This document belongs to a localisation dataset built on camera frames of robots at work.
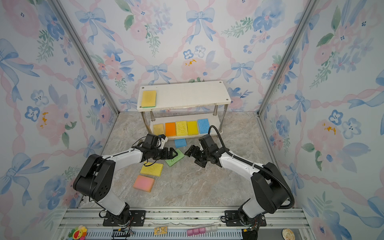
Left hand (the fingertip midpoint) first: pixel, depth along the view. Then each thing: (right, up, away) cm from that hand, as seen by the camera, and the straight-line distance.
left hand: (172, 153), depth 92 cm
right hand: (+10, 0, -7) cm, 12 cm away
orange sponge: (-3, +15, +8) cm, 17 cm away
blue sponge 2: (+4, +6, +9) cm, 11 cm away
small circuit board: (-2, -32, -22) cm, 39 cm away
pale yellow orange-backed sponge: (-11, +15, +9) cm, 20 cm away
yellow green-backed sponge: (-10, +31, -14) cm, 35 cm away
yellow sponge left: (-10, -9, -2) cm, 14 cm away
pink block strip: (+16, -32, -23) cm, 43 cm away
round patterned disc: (+57, -34, -22) cm, 70 cm away
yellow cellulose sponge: (+5, +15, +9) cm, 18 cm away
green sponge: (+4, -2, +3) cm, 6 cm away
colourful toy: (-40, -33, -23) cm, 57 cm away
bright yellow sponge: (+12, +16, +11) cm, 23 cm away
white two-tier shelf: (+10, +29, -13) cm, 34 cm away
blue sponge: (+20, +17, +11) cm, 29 cm away
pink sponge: (-15, -16, -8) cm, 23 cm away
